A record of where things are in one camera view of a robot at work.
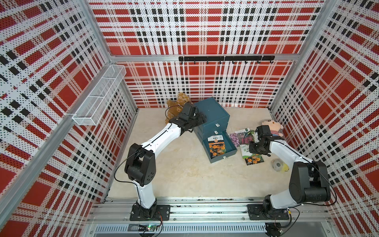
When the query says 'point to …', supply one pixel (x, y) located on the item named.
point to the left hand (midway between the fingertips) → (205, 119)
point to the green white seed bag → (243, 131)
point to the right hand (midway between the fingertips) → (255, 148)
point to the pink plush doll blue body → (275, 127)
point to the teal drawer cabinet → (214, 111)
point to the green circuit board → (151, 227)
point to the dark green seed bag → (249, 133)
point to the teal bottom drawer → (230, 147)
